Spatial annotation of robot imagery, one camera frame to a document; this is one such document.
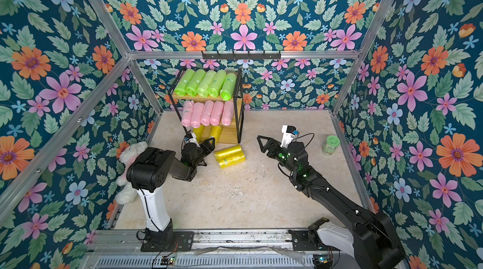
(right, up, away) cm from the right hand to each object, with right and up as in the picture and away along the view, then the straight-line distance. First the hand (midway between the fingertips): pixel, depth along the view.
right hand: (262, 138), depth 76 cm
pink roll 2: (-31, +12, +15) cm, 37 cm away
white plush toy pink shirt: (-58, -24, +3) cm, 63 cm away
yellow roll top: (-17, -9, +20) cm, 28 cm away
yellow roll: (-15, -13, +17) cm, 26 cm away
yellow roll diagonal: (-35, +2, +29) cm, 45 cm away
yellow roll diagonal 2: (-25, +2, +28) cm, 38 cm away
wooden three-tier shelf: (-15, +1, +29) cm, 33 cm away
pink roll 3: (-27, +14, +17) cm, 35 cm away
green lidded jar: (+36, -3, +17) cm, 40 cm away
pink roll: (-36, +10, +13) cm, 40 cm away
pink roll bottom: (-16, +12, +15) cm, 25 cm away
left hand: (-26, -2, +24) cm, 35 cm away
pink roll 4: (-22, +10, +13) cm, 28 cm away
